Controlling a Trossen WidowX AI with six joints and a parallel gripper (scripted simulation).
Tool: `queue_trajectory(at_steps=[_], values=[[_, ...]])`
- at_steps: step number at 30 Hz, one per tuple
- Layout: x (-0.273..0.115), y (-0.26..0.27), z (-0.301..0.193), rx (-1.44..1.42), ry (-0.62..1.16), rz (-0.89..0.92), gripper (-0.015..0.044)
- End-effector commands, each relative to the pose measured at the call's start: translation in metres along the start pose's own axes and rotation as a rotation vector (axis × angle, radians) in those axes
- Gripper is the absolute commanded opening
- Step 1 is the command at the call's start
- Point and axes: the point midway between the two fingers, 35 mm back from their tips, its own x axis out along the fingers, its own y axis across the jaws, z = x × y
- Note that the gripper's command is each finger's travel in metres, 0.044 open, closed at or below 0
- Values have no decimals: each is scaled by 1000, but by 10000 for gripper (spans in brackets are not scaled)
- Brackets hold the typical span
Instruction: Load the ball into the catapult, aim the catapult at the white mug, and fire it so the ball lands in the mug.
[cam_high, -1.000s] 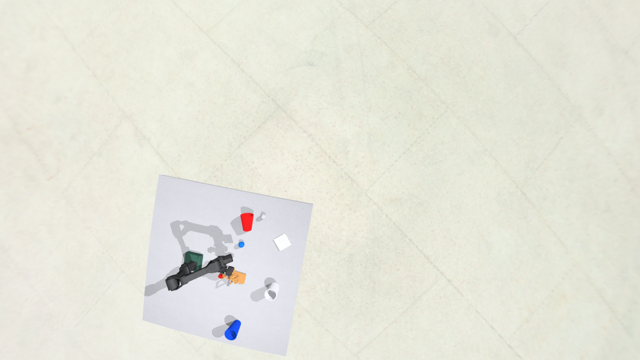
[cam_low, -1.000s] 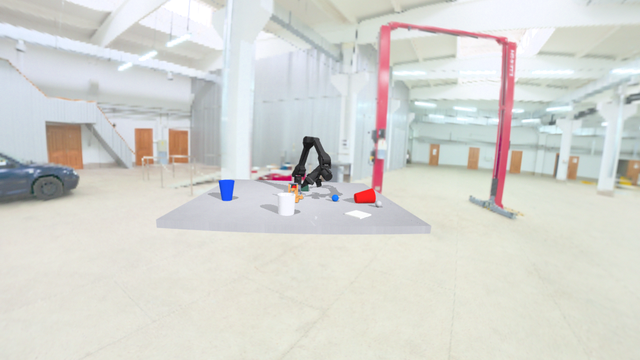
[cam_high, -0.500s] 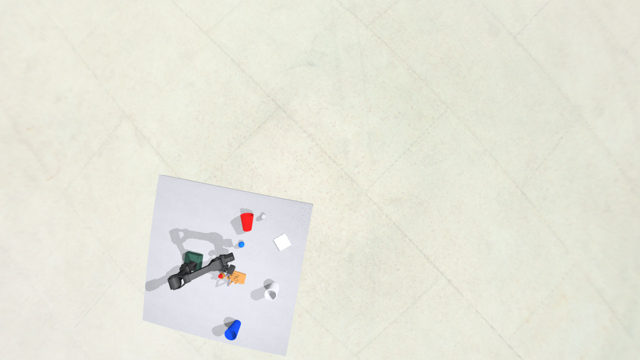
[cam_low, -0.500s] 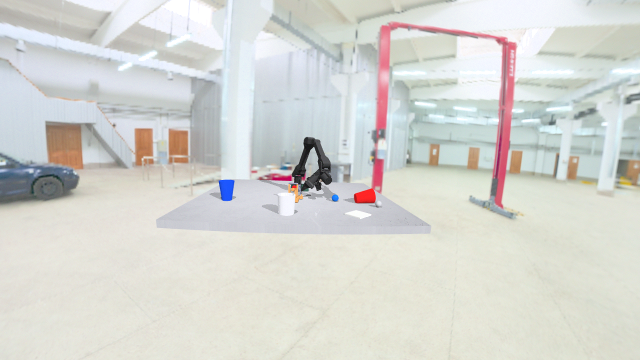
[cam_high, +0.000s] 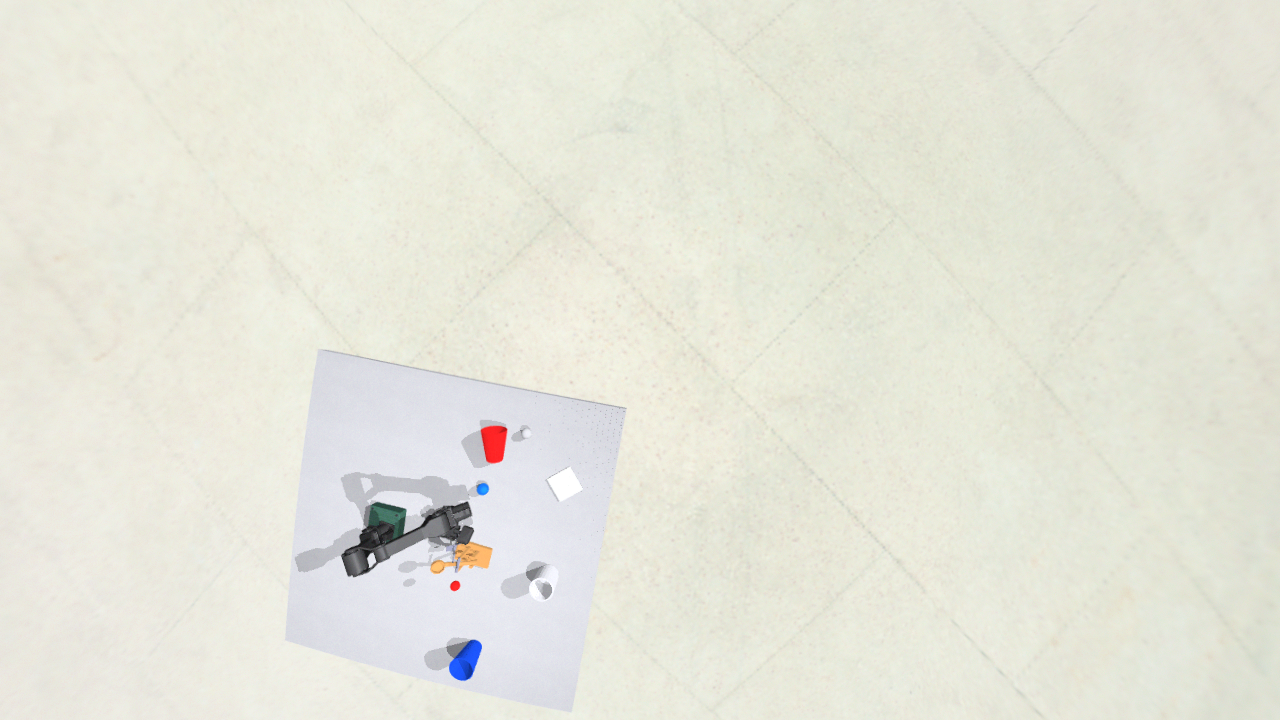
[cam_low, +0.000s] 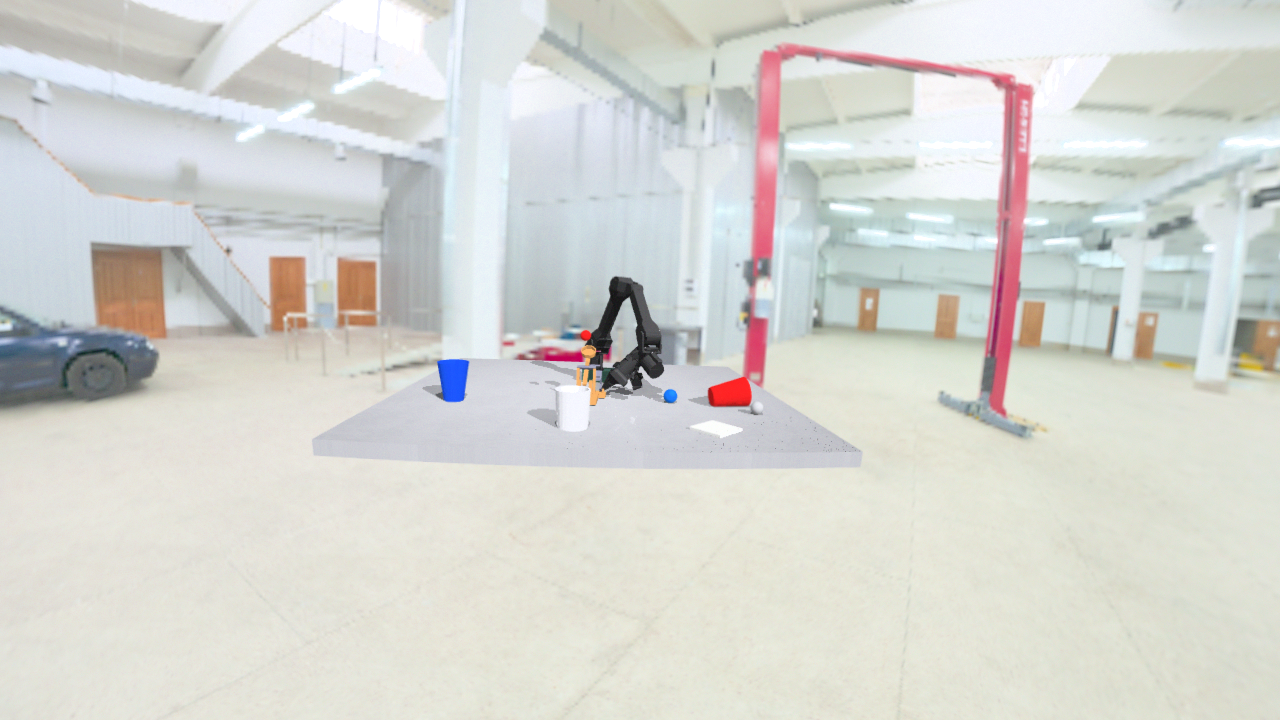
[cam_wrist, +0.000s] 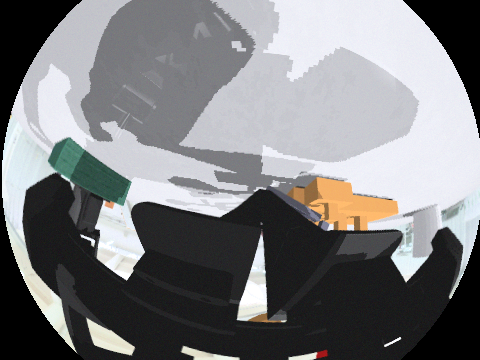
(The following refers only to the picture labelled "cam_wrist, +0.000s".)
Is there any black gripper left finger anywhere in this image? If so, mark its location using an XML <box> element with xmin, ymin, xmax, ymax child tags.
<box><xmin>131</xmin><ymin>189</ymin><xmax>265</xmax><ymax>307</ymax></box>

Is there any white cup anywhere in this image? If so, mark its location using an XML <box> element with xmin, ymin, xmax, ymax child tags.
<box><xmin>412</xmin><ymin>205</ymin><xmax>443</xmax><ymax>259</ymax></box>

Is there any red ball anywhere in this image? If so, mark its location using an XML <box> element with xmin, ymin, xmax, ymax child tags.
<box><xmin>316</xmin><ymin>349</ymin><xmax>328</xmax><ymax>359</ymax></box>

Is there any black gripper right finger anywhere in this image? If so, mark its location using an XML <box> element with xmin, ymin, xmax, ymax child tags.
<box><xmin>261</xmin><ymin>189</ymin><xmax>403</xmax><ymax>321</ymax></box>

